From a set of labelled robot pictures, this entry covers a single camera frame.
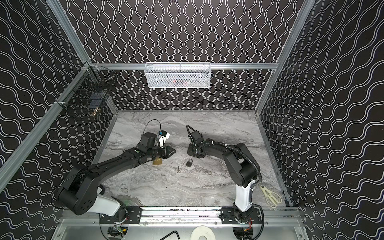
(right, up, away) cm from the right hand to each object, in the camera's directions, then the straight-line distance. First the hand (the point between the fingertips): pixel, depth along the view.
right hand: (192, 153), depth 97 cm
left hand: (-8, +3, -13) cm, 15 cm away
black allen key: (-10, -33, -27) cm, 44 cm away
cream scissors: (+42, -21, -17) cm, 50 cm away
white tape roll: (+5, -32, -26) cm, 41 cm away
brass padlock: (-22, -4, -4) cm, 23 cm away
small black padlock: (-2, -6, -4) cm, 8 cm away
